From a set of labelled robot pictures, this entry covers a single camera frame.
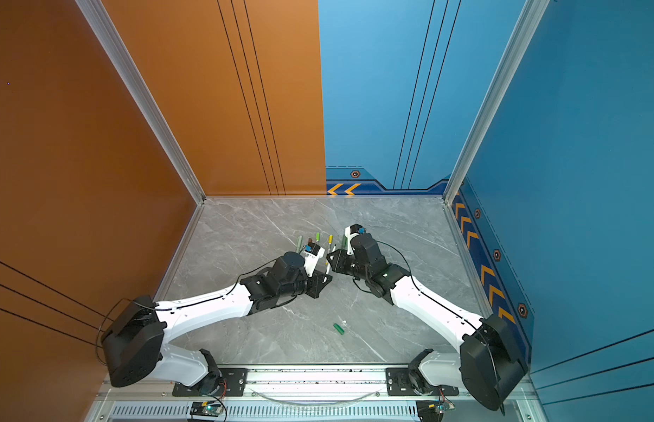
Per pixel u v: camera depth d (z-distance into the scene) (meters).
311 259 0.72
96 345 0.72
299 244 1.03
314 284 0.71
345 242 1.05
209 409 0.71
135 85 0.83
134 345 0.41
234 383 0.75
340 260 0.70
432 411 0.70
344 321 0.85
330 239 1.05
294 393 0.73
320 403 0.70
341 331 0.83
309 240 1.05
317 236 1.05
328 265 0.78
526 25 0.72
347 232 0.75
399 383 0.72
